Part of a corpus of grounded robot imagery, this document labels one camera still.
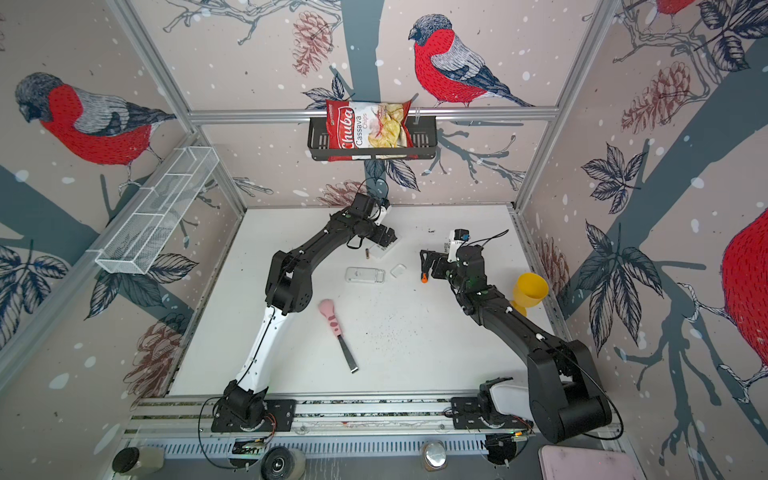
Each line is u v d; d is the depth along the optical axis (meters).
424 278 0.98
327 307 0.92
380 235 0.95
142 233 0.73
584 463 0.65
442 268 0.76
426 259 0.79
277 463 0.59
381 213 0.91
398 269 1.03
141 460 0.61
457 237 0.76
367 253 1.07
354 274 1.00
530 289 0.85
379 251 1.07
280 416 0.73
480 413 0.73
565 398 0.41
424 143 0.93
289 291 0.65
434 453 0.60
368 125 0.88
